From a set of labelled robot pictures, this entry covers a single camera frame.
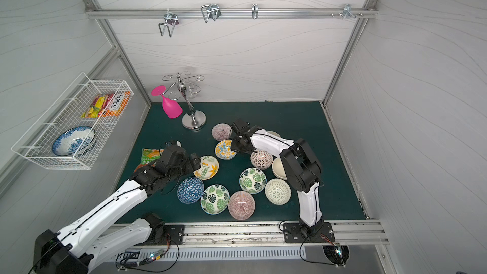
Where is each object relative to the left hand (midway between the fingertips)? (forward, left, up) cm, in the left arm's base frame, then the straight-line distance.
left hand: (193, 162), depth 80 cm
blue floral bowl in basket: (-3, +36, +20) cm, 41 cm away
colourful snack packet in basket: (+14, +32, +21) cm, 41 cm away
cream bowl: (+3, -38, -12) cm, 40 cm away
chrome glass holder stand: (+34, +8, +14) cm, 37 cm away
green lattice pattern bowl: (-7, -37, -13) cm, 40 cm away
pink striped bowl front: (-14, -21, -12) cm, 28 cm away
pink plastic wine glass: (+28, +17, +2) cm, 33 cm away
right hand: (+13, -16, -8) cm, 22 cm away
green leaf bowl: (-2, -25, -13) cm, 29 cm away
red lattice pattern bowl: (+8, -30, -12) cm, 33 cm away
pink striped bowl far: (+25, -8, -11) cm, 28 cm away
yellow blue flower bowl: (+14, -10, -12) cm, 21 cm away
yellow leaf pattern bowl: (+3, -4, -12) cm, 13 cm away
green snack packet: (+8, +27, -10) cm, 29 cm away
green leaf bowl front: (-11, -9, -13) cm, 19 cm away
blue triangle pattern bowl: (-8, +3, -12) cm, 14 cm away
